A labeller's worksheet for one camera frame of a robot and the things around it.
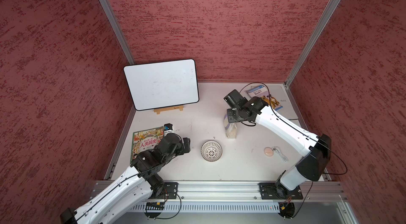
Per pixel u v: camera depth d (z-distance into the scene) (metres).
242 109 0.54
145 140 0.90
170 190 0.75
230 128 0.83
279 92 1.18
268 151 0.87
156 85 0.92
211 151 0.85
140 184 0.49
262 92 1.13
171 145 0.56
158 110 0.98
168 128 0.67
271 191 0.74
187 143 0.71
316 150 0.43
